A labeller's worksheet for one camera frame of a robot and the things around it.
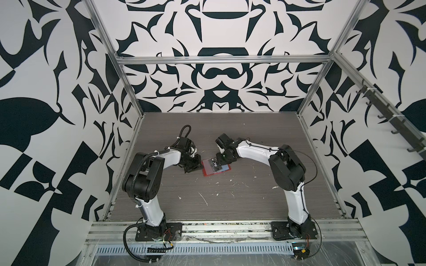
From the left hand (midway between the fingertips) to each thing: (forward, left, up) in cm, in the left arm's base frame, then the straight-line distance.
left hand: (204, 164), depth 94 cm
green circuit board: (-40, -41, -2) cm, 57 cm away
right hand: (+2, -10, 0) cm, 10 cm away
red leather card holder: (-4, -2, -1) cm, 5 cm away
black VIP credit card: (0, -6, 0) cm, 6 cm away
